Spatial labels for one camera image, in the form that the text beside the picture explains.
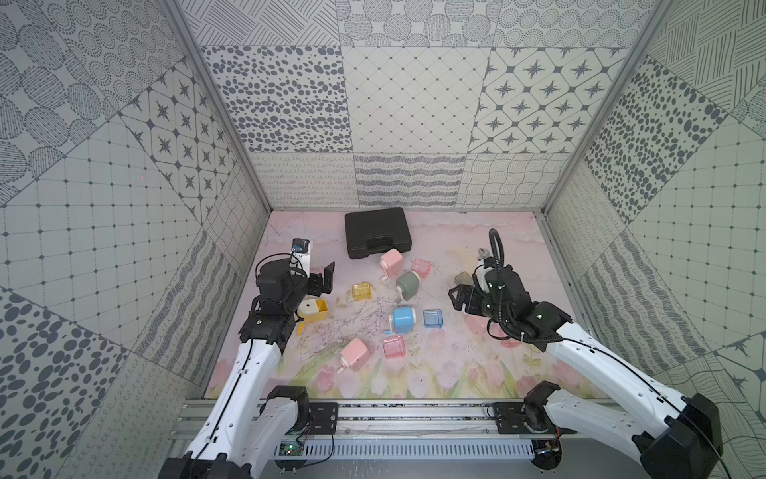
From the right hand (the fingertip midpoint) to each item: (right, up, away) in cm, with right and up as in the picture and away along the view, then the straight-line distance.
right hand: (462, 299), depth 80 cm
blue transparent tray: (-6, -8, +13) cm, 16 cm away
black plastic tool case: (-26, +19, +29) cm, 43 cm away
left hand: (-37, +11, -3) cm, 39 cm away
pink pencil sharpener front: (-29, -15, -2) cm, 33 cm away
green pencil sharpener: (-15, +2, +12) cm, 19 cm away
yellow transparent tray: (-30, -1, +19) cm, 35 cm away
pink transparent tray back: (-8, +6, +24) cm, 26 cm away
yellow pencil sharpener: (-43, -5, +6) cm, 44 cm away
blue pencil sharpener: (-16, -7, +6) cm, 19 cm away
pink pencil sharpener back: (-20, +9, +18) cm, 28 cm away
